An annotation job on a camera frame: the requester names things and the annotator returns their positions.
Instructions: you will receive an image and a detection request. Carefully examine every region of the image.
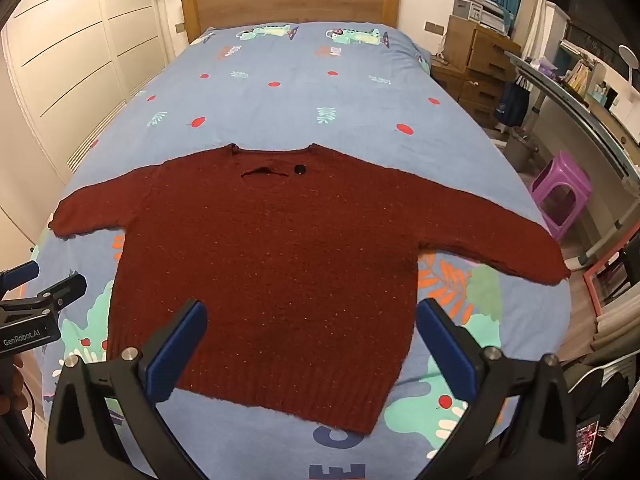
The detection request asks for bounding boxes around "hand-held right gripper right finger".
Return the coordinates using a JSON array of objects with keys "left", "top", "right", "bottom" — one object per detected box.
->
[{"left": 416, "top": 297, "right": 581, "bottom": 480}]

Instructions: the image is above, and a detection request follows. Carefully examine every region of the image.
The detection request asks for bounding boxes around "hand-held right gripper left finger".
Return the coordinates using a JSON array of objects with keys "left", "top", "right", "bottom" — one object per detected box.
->
[{"left": 46, "top": 299, "right": 208, "bottom": 480}]

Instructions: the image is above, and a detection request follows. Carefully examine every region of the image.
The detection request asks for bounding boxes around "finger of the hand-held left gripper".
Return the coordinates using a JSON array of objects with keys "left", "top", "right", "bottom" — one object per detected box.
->
[
  {"left": 0, "top": 261, "right": 40, "bottom": 302},
  {"left": 27, "top": 272, "right": 87, "bottom": 317}
]

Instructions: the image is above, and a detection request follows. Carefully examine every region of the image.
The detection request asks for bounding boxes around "dark red knitted sweater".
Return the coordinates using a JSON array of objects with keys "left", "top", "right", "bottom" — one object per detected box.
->
[{"left": 49, "top": 142, "right": 572, "bottom": 436}]

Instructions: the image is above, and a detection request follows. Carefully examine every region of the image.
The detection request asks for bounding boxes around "person's left hand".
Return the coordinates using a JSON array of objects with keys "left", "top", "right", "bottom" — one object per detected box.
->
[{"left": 0, "top": 356, "right": 27, "bottom": 413}]

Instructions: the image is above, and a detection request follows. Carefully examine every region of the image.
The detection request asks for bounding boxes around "black chair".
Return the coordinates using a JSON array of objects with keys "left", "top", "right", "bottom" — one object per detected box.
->
[{"left": 564, "top": 352, "right": 640, "bottom": 480}]

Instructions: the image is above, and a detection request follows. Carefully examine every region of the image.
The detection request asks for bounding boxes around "purple plastic stool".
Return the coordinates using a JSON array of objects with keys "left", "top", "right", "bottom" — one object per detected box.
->
[{"left": 530, "top": 150, "right": 594, "bottom": 242}]

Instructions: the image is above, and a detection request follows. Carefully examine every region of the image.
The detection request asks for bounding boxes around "white wardrobe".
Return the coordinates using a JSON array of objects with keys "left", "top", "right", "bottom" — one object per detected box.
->
[{"left": 0, "top": 0, "right": 177, "bottom": 188}]

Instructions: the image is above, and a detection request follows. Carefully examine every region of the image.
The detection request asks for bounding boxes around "dark blue bag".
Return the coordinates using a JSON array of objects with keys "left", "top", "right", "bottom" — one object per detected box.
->
[{"left": 494, "top": 77, "right": 532, "bottom": 127}]

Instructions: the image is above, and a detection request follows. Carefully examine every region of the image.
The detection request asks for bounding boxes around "blue printed bedsheet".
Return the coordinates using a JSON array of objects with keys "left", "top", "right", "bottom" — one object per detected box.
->
[{"left": 22, "top": 22, "right": 573, "bottom": 480}]

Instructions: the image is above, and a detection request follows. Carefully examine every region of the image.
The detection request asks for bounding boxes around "grey desk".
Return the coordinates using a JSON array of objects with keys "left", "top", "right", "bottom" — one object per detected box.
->
[{"left": 504, "top": 50, "right": 640, "bottom": 272}]

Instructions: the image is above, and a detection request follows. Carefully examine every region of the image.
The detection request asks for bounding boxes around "wooden dresser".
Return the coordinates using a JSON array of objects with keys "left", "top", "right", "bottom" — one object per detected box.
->
[{"left": 431, "top": 14, "right": 522, "bottom": 129}]

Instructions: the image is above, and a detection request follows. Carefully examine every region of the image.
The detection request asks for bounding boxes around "white printer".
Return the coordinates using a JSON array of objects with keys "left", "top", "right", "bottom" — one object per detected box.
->
[{"left": 452, "top": 0, "right": 514, "bottom": 37}]

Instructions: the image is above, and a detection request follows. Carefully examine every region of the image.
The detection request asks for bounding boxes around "white desk lamp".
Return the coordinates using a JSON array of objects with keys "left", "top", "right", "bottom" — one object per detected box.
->
[{"left": 618, "top": 45, "right": 640, "bottom": 92}]

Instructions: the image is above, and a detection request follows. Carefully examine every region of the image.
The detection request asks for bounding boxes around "wooden bed headboard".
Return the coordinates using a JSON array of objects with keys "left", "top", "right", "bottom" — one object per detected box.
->
[{"left": 181, "top": 0, "right": 401, "bottom": 45}]

